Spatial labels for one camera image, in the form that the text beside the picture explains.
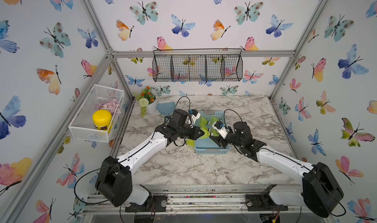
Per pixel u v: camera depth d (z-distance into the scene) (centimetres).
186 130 68
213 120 104
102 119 63
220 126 69
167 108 114
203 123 99
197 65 98
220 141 72
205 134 79
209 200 76
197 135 68
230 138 70
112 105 69
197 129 69
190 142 93
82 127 61
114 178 41
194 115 72
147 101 101
